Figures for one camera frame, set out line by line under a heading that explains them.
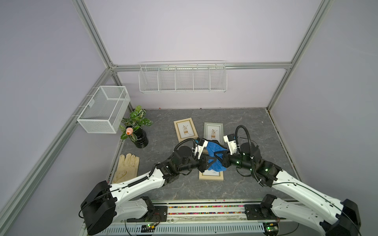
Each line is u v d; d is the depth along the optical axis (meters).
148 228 0.71
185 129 1.08
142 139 0.94
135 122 0.83
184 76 1.02
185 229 1.58
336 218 0.40
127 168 0.89
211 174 0.85
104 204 0.40
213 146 0.70
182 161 0.58
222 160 0.68
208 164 0.69
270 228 0.72
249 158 0.53
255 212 0.74
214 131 1.06
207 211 0.76
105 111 0.83
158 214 0.74
